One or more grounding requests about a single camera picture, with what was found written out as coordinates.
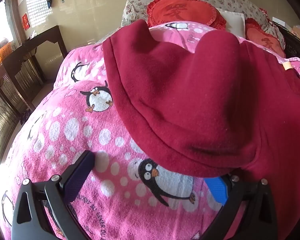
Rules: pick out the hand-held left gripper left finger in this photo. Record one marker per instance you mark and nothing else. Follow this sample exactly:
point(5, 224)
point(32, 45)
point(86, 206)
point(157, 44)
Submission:
point(78, 175)

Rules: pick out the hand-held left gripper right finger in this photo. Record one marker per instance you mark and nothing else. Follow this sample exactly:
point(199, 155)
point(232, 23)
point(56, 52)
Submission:
point(218, 188)

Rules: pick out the maroon fleece garment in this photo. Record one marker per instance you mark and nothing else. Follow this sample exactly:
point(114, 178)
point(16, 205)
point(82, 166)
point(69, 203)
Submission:
point(190, 92)

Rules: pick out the pink penguin print blanket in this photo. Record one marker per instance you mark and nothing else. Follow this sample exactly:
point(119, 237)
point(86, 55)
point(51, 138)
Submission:
point(90, 142)

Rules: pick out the wooden lattice door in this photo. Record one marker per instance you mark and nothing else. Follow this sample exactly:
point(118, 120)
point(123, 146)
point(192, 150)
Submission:
point(2, 120)

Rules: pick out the dark wooden desk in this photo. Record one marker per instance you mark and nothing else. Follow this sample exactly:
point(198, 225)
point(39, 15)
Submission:
point(27, 55)

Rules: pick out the orange plastic basket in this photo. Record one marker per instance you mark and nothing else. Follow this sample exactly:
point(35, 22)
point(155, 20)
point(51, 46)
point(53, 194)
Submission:
point(2, 55)

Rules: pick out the red heart cushion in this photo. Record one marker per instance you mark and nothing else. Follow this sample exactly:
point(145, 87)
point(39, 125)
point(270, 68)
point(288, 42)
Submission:
point(265, 40)
point(180, 11)

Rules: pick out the dark bedside furniture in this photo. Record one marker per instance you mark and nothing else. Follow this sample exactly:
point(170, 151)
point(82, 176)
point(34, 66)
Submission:
point(295, 45)

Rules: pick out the white pillow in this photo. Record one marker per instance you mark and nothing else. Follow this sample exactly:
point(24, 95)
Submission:
point(233, 21)

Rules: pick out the red paper wall sign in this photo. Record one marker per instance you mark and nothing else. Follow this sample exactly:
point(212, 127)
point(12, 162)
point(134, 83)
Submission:
point(26, 22)

